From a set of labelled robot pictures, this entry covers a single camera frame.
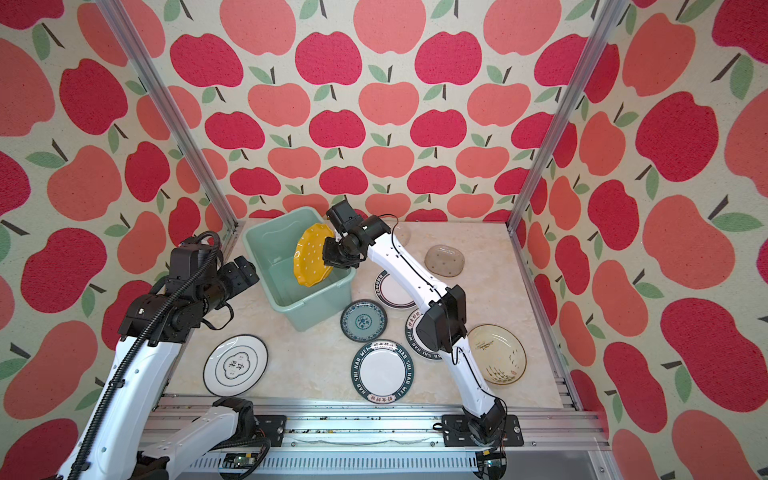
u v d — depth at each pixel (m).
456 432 0.73
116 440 0.37
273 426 0.75
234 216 1.23
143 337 0.40
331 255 0.75
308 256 0.90
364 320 0.94
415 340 0.90
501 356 0.86
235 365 0.84
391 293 1.04
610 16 0.69
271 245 0.97
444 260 1.09
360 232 0.61
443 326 0.60
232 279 0.60
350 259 0.72
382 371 0.84
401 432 0.75
